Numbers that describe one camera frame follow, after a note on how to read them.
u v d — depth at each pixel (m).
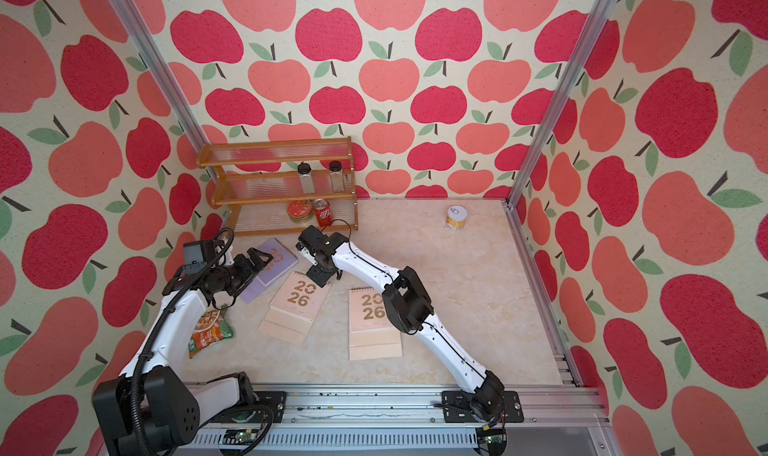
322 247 0.73
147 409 0.41
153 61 0.81
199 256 0.63
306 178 0.98
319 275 0.88
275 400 0.75
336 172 0.98
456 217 1.11
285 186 1.16
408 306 0.63
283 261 1.03
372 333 0.86
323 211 1.04
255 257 0.76
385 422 0.74
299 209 1.12
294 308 0.91
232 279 0.70
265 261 0.78
